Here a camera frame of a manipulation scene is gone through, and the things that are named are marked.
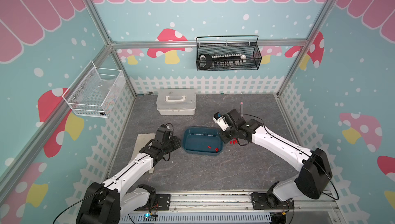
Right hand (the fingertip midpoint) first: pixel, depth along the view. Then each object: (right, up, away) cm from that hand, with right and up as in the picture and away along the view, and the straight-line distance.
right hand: (221, 133), depth 83 cm
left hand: (-22, -6, +3) cm, 24 cm away
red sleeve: (+10, -8, +14) cm, 19 cm away
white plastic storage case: (-27, +18, +17) cm, 37 cm away
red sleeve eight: (-6, -10, +9) cm, 14 cm away
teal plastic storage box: (-8, -7, +11) cm, 16 cm away
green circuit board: (-36, -38, -10) cm, 53 cm away
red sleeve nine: (-1, -11, +9) cm, 14 cm away
